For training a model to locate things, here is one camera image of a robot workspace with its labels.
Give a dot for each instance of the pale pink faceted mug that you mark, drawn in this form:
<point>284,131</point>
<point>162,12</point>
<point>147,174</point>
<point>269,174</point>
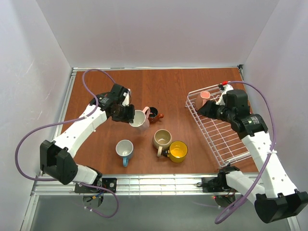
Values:
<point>141,119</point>

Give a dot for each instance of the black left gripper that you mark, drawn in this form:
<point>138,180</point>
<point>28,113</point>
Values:
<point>130,113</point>

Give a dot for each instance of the blue floral mug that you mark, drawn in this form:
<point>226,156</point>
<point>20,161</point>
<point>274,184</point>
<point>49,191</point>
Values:
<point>124,149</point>

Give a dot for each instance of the yellow enamel mug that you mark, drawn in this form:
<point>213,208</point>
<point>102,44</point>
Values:
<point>177,152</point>

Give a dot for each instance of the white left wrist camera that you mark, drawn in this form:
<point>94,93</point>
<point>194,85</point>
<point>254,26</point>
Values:
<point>127,98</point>

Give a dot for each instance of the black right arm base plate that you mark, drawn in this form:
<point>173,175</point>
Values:
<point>214,185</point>

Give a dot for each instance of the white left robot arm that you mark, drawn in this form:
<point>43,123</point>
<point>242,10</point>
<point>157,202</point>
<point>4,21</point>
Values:
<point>57,156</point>

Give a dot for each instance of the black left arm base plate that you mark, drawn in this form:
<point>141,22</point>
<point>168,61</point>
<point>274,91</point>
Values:
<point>108,183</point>

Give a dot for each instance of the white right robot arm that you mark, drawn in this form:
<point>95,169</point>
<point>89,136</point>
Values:
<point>272,193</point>

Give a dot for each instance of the beige round mug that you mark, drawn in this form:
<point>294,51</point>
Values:
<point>162,140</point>

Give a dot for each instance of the white wire dish rack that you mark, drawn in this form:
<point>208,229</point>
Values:
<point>224,143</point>

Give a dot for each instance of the pink floral textured mug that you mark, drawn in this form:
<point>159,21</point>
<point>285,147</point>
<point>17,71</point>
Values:
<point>201,99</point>

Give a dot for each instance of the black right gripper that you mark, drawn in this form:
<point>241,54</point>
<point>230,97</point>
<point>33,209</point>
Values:
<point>212,109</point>

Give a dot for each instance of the orange black patterned mug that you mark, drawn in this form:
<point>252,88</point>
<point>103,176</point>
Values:
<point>154,115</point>

